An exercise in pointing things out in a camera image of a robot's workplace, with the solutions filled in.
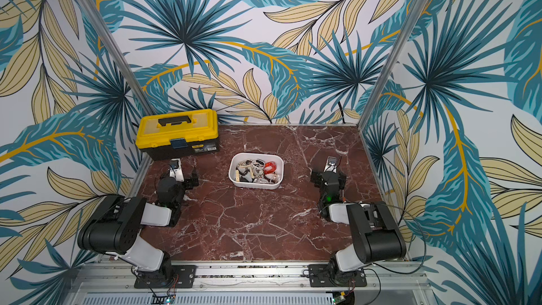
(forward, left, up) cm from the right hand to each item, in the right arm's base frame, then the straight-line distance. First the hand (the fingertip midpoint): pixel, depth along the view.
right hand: (330, 169), depth 93 cm
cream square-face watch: (+4, +32, -4) cm, 32 cm away
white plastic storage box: (+8, +42, -2) cm, 43 cm away
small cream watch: (+8, +38, -5) cm, 39 cm away
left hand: (+2, +64, 0) cm, 64 cm away
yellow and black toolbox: (+15, +69, +8) cm, 71 cm away
